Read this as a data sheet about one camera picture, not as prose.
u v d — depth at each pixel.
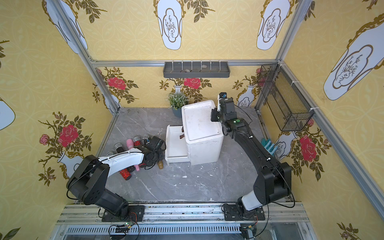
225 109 0.61
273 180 0.42
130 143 0.97
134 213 0.73
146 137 1.00
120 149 0.95
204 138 0.73
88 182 0.45
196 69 0.93
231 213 0.73
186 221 0.73
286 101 0.69
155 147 0.73
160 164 0.90
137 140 0.98
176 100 1.02
